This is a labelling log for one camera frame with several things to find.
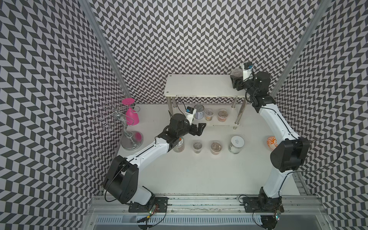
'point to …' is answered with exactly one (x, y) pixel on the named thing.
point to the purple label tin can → (200, 113)
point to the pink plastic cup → (132, 116)
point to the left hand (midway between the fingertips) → (199, 122)
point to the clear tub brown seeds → (197, 146)
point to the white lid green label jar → (236, 143)
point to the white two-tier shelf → (213, 97)
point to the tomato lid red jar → (180, 145)
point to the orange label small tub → (208, 115)
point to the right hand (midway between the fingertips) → (237, 74)
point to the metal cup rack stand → (131, 141)
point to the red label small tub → (222, 115)
